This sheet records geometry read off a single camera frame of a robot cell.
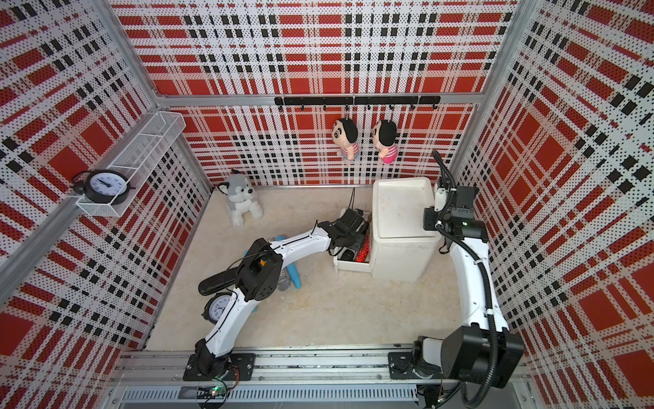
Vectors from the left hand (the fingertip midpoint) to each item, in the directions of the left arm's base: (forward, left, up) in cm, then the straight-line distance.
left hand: (359, 238), depth 99 cm
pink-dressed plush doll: (+26, -9, +28) cm, 40 cm away
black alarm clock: (-26, +50, -1) cm, 56 cm away
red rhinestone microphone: (-7, -1, 0) cm, 7 cm away
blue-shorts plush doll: (+25, +6, +31) cm, 40 cm away
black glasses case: (-17, +52, -2) cm, 55 cm away
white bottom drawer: (-13, +6, +1) cm, 14 cm away
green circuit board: (-50, +43, -2) cm, 66 cm away
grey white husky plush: (+12, +47, +11) cm, 50 cm away
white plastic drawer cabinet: (-16, -11, +18) cm, 26 cm away
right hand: (-5, -23, +22) cm, 33 cm away
